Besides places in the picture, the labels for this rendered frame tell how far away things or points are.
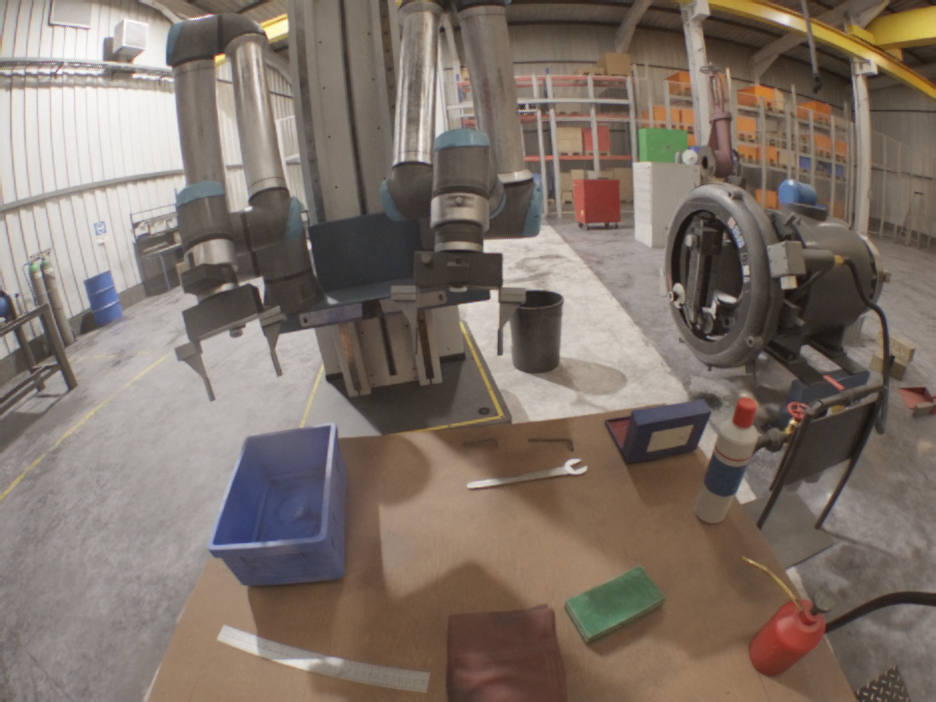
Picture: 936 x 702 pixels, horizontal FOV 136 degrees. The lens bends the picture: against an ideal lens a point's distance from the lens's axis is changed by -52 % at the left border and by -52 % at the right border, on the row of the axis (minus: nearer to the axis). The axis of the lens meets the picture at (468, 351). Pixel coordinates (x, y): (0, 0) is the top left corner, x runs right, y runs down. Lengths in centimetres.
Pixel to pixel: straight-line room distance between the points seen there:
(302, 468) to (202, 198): 56
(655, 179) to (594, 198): 174
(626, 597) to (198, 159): 120
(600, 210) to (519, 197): 598
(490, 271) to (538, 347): 144
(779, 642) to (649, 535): 29
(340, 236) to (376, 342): 40
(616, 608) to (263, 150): 99
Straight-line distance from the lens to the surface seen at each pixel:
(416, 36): 96
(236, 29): 109
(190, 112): 107
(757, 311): 144
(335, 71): 134
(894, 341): 306
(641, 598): 59
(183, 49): 110
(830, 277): 183
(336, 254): 121
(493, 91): 98
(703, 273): 173
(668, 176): 552
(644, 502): 74
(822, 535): 153
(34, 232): 821
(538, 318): 192
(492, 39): 100
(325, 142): 129
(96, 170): 912
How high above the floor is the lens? 100
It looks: 25 degrees down
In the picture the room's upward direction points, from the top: 6 degrees counter-clockwise
